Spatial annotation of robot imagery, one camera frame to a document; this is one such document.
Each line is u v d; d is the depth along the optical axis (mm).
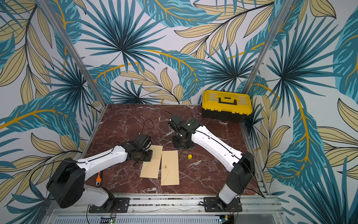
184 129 524
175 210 731
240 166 424
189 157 900
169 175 842
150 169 863
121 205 738
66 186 417
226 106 990
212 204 738
